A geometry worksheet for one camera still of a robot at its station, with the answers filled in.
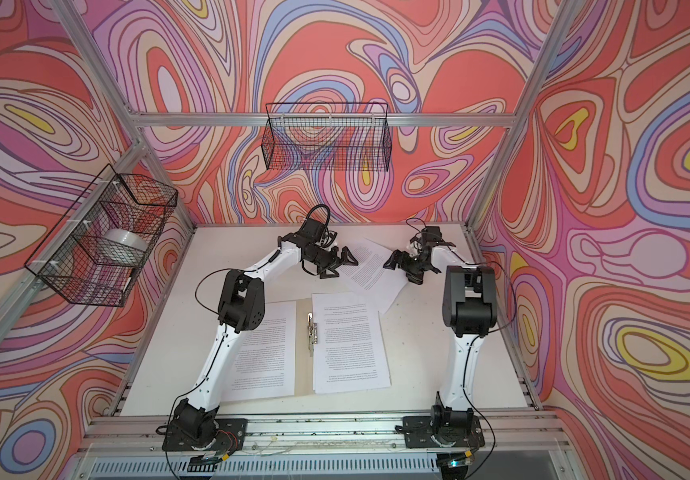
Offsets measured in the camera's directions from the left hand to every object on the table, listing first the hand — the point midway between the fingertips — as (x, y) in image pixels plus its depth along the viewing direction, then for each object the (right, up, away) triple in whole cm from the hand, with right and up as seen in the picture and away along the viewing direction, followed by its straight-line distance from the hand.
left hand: (352, 266), depth 101 cm
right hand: (+15, -3, +1) cm, 15 cm away
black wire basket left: (-65, +5, -28) cm, 71 cm away
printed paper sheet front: (-2, -24, -13) cm, 27 cm away
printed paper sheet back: (+6, -4, +2) cm, 8 cm away
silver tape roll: (-56, +6, -31) cm, 64 cm away
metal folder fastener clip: (-13, -20, -11) cm, 26 cm away
